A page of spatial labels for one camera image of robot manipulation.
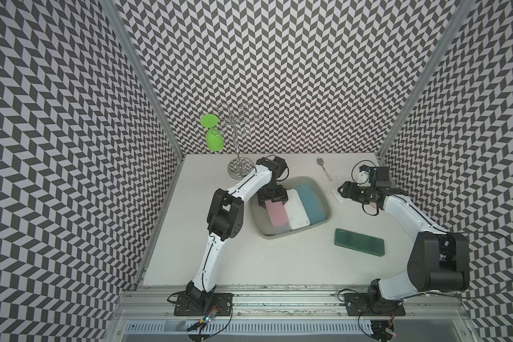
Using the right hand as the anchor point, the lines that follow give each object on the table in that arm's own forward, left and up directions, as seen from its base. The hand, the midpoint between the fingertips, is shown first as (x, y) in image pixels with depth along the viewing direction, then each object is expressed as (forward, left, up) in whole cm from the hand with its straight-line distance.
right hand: (345, 193), depth 90 cm
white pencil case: (-3, +21, -8) cm, 22 cm away
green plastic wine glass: (+26, +58, +11) cm, 64 cm away
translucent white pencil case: (-4, +4, +3) cm, 7 cm away
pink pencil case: (-5, +29, -7) cm, 30 cm away
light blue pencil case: (+1, +12, -11) cm, 16 cm away
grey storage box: (-10, +36, -8) cm, 39 cm away
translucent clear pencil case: (-12, +27, -10) cm, 31 cm away
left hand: (-2, +29, -5) cm, 30 cm away
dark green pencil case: (-18, -8, -11) cm, 22 cm away
